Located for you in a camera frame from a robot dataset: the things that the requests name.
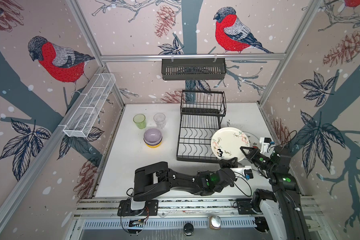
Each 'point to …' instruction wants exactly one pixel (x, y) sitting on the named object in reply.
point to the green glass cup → (140, 120)
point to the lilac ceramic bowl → (152, 136)
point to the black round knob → (188, 229)
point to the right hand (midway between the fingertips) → (240, 149)
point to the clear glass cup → (160, 120)
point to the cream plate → (226, 143)
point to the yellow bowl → (153, 146)
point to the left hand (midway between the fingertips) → (236, 158)
